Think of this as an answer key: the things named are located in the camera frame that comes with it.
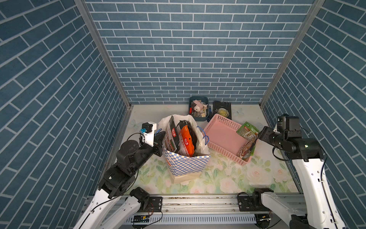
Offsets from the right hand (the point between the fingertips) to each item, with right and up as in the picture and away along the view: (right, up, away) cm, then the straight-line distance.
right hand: (267, 134), depth 69 cm
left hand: (-47, +1, -7) cm, 48 cm away
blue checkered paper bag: (-41, -17, -1) cm, 45 cm away
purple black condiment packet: (-42, -9, +4) cm, 43 cm away
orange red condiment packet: (-39, -4, +3) cm, 40 cm away
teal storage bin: (-31, +7, +43) cm, 53 cm away
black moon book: (-10, +15, +49) cm, 52 cm away
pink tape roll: (-31, +17, +41) cm, 54 cm away
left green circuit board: (-64, -44, +3) cm, 77 cm away
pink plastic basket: (-14, -6, +38) cm, 41 cm away
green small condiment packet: (+1, -1, +26) cm, 26 cm away
